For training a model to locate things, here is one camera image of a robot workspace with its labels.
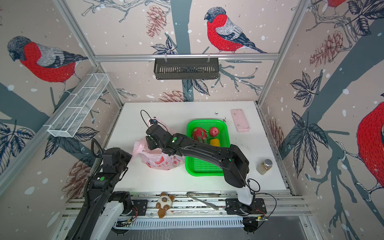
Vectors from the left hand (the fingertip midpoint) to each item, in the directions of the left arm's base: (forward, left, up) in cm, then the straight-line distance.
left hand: (127, 151), depth 79 cm
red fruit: (+14, -40, -5) cm, 43 cm away
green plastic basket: (-3, -38, -14) cm, 41 cm away
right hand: (+4, -12, +5) cm, 14 cm away
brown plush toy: (-22, -21, -11) cm, 33 cm away
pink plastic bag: (-6, -17, +3) cm, 18 cm away
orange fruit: (+10, -49, -8) cm, 51 cm away
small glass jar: (-8, -74, -5) cm, 74 cm away
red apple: (+18, -49, -8) cm, 53 cm away
